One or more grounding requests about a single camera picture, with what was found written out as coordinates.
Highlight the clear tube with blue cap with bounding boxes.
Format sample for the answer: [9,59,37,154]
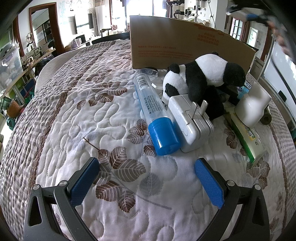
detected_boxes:
[133,74,181,156]

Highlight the brown cardboard box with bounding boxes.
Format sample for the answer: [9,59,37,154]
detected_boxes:
[129,15,259,73]

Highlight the wicker basket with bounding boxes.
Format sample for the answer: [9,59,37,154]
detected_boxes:
[7,100,23,118]

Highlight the white plastic piece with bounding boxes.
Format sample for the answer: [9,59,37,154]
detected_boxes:
[151,77,166,90]

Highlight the wooden framed doorway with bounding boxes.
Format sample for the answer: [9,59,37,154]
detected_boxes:
[29,2,65,56]

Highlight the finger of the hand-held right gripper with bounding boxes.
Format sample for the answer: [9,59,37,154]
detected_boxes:
[226,3,266,24]

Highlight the whiteboard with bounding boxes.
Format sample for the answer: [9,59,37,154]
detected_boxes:
[261,39,296,130]

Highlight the panda plush toy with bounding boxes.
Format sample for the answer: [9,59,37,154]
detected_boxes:
[162,51,247,103]

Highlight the dark olive cylinder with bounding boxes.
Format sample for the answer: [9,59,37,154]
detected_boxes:
[260,108,273,126]

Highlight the clear plastic glasses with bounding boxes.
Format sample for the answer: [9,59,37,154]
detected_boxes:
[136,67,160,78]

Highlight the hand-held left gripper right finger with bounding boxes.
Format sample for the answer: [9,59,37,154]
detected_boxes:
[194,158,271,241]

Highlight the white power adapter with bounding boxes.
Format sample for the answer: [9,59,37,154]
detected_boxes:
[168,94,214,153]

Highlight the clear storage bin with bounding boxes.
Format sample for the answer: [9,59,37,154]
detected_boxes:
[0,44,23,93]

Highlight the white ribbed chair back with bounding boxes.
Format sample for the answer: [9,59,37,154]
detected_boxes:
[35,50,79,93]

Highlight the dark soft pouch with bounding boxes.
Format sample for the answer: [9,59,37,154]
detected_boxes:
[205,86,226,121]

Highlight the black long table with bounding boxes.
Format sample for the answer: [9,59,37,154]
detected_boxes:
[91,32,130,45]

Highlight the green carton box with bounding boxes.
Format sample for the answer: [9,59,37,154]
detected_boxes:
[223,111,266,164]

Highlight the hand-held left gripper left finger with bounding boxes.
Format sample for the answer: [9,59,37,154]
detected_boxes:
[23,157,100,241]

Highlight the quilted leaf print bedspread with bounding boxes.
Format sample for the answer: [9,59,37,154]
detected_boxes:
[0,40,296,241]

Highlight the white plastic jar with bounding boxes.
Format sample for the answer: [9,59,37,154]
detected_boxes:
[235,82,272,128]

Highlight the wooden glass door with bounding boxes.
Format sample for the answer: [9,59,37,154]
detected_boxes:
[230,17,246,42]

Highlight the blue printed packet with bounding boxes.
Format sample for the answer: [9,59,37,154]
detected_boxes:
[238,81,253,98]

